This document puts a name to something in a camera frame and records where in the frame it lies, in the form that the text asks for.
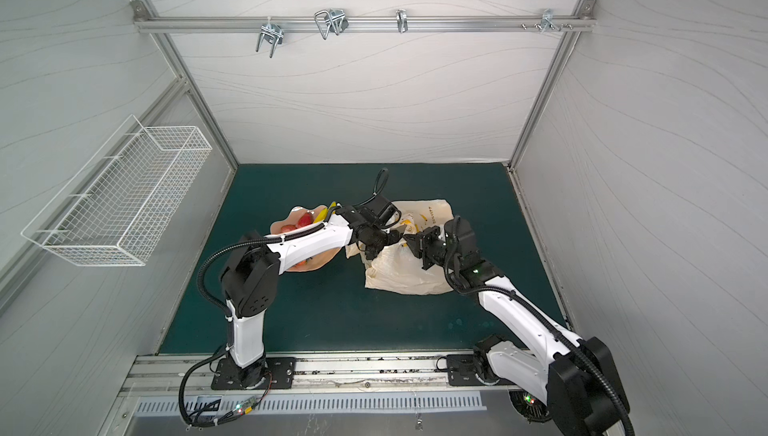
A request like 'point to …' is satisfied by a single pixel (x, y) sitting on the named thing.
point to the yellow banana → (322, 216)
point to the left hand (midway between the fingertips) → (406, 250)
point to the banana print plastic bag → (397, 264)
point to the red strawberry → (286, 228)
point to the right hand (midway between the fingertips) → (405, 226)
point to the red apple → (305, 220)
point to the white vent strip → (169, 405)
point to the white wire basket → (113, 207)
